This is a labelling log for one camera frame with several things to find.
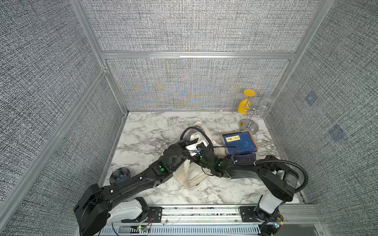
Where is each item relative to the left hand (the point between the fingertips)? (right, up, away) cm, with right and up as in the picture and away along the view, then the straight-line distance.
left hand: (199, 136), depth 72 cm
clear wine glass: (+45, +13, +27) cm, 54 cm away
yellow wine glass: (+35, +20, +32) cm, 51 cm away
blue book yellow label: (+27, -6, +21) cm, 35 cm away
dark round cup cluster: (-45, -23, +12) cm, 52 cm away
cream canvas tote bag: (-5, -24, +14) cm, 28 cm away
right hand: (-5, -10, +14) cm, 18 cm away
